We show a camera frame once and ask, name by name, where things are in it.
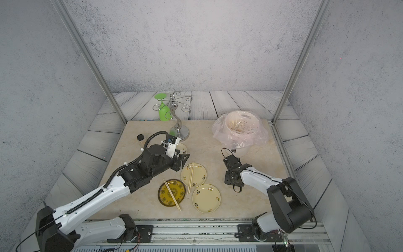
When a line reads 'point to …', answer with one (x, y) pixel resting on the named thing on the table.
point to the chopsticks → (171, 195)
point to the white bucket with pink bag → (237, 131)
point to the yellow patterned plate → (178, 191)
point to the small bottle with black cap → (140, 138)
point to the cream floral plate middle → (199, 176)
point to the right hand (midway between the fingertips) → (232, 180)
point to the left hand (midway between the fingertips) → (187, 154)
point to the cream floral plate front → (206, 198)
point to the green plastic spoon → (164, 111)
